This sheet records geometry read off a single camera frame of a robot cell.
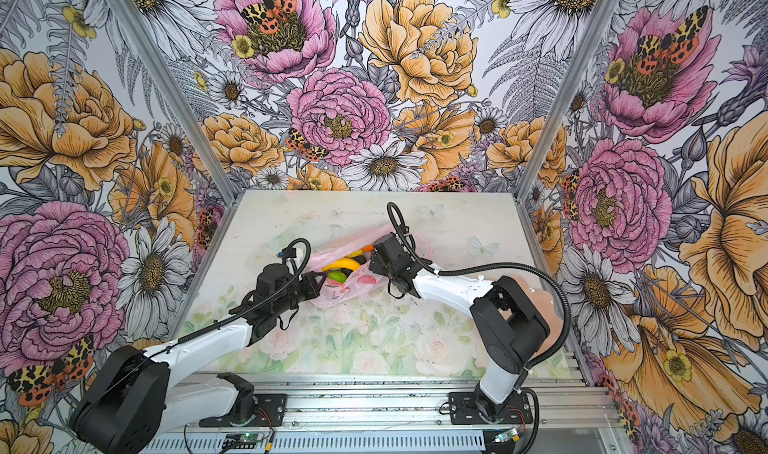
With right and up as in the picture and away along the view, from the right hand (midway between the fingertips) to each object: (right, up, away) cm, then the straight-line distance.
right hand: (383, 266), depth 91 cm
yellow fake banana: (-12, +1, 0) cm, 12 cm away
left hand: (-16, -4, -4) cm, 17 cm away
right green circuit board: (+30, -37, -19) cm, 51 cm away
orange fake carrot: (-5, +5, +1) cm, 7 cm away
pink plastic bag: (-5, -3, -6) cm, 8 cm away
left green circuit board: (-32, -38, -20) cm, 54 cm away
